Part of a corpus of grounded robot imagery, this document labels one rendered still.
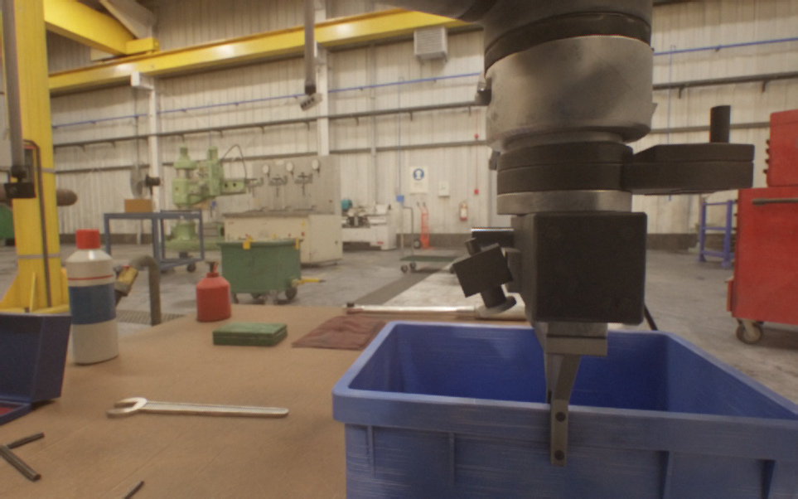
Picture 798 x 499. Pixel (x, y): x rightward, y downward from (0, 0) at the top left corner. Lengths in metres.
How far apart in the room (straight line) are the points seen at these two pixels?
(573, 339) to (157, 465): 0.41
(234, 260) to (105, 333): 2.66
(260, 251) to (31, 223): 1.85
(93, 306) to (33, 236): 3.48
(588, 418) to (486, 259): 0.12
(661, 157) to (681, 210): 10.41
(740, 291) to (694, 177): 2.61
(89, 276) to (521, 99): 0.74
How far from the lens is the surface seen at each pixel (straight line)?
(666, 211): 10.57
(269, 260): 3.33
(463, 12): 0.25
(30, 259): 4.32
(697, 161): 0.25
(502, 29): 0.25
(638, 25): 0.25
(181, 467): 0.49
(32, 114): 4.39
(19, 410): 0.70
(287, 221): 6.20
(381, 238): 9.30
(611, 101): 0.23
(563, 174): 0.22
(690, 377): 0.45
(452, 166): 10.37
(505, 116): 0.23
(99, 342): 0.85
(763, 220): 2.82
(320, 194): 6.60
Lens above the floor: 0.71
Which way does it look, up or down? 4 degrees down
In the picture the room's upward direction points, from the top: 1 degrees counter-clockwise
